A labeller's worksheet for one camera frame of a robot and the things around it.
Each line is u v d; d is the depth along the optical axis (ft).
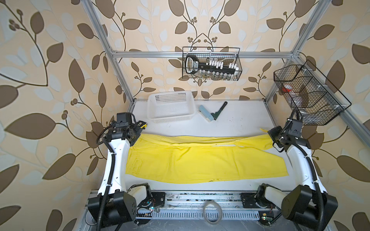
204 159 2.92
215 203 2.35
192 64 2.77
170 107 3.77
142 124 3.34
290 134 1.96
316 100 2.36
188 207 2.38
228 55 2.99
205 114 3.55
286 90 2.71
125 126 1.82
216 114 3.66
